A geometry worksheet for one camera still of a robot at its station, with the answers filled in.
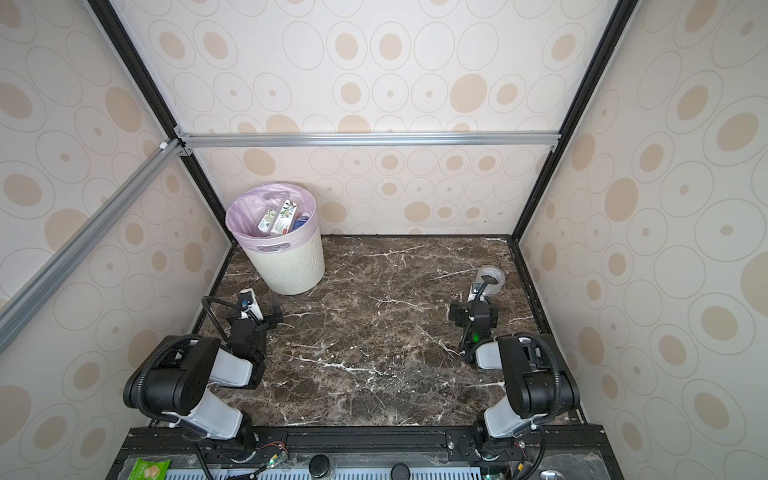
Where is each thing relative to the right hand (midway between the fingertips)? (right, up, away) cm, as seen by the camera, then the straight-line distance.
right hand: (476, 299), depth 94 cm
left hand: (-65, +3, -6) cm, 65 cm away
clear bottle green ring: (-67, +24, 0) cm, 71 cm away
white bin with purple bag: (-59, +11, -6) cm, 61 cm away
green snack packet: (-82, -36, -26) cm, 93 cm away
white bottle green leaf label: (-60, +25, -3) cm, 65 cm away
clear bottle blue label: (-56, +25, 0) cm, 61 cm away
